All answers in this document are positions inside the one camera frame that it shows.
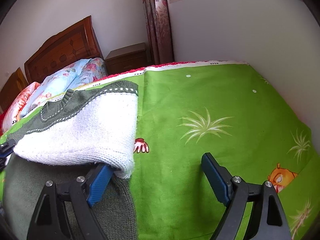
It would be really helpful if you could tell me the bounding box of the green and white knit sweater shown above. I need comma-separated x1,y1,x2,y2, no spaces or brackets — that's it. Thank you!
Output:
4,80,138,239

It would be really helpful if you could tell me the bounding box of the pink floral quilt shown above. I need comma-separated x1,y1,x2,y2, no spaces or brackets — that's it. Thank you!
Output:
1,82,40,134

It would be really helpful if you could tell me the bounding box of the small wooden headboard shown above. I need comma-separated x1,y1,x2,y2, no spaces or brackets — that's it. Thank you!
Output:
0,68,29,111

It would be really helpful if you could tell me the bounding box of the light blue floral quilt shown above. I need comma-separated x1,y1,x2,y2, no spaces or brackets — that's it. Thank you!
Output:
20,57,107,118

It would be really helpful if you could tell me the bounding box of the green cartoon bed sheet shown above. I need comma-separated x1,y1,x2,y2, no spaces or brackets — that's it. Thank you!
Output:
2,62,319,239

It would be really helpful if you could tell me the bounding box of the large wooden headboard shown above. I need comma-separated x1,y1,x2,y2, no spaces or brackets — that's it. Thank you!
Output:
24,16,103,83

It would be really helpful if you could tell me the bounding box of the dark wooden nightstand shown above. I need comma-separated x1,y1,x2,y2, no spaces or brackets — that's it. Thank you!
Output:
105,43,148,75

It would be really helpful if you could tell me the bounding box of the pink floral curtain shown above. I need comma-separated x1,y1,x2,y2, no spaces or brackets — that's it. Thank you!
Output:
142,0,174,64

